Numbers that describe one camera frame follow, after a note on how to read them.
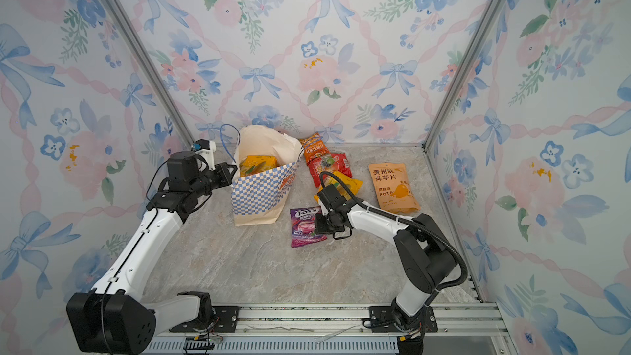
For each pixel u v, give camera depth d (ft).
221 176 2.24
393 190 3.30
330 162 3.50
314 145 3.79
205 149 2.23
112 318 1.24
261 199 2.73
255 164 3.30
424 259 1.50
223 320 2.43
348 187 3.30
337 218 2.15
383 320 2.39
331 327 2.41
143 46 2.82
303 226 2.96
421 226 1.57
